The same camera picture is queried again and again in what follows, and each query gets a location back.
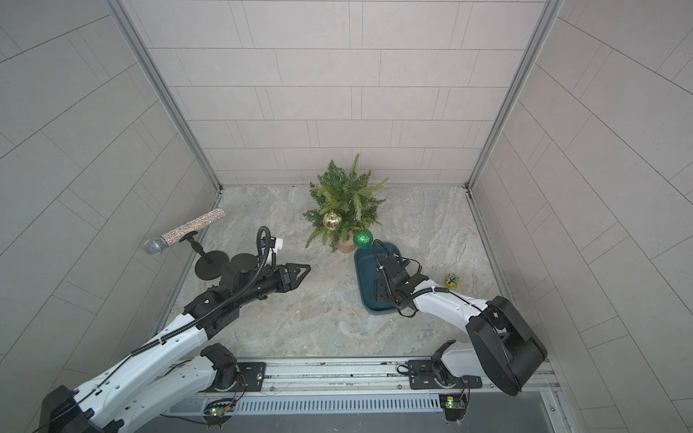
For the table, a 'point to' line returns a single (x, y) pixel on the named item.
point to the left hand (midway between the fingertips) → (311, 269)
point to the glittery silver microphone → (159, 245)
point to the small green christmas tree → (348, 195)
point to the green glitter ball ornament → (363, 238)
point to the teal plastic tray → (367, 271)
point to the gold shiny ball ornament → (332, 221)
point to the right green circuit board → (454, 406)
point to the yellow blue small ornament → (453, 280)
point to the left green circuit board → (217, 413)
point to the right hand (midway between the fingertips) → (381, 290)
